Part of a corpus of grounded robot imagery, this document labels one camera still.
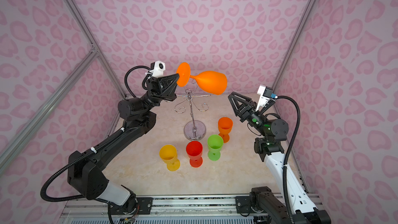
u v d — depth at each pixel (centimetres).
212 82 54
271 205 55
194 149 75
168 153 80
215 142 85
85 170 41
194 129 98
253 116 54
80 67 81
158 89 50
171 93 51
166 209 73
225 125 86
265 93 52
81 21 80
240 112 54
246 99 59
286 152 50
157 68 53
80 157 43
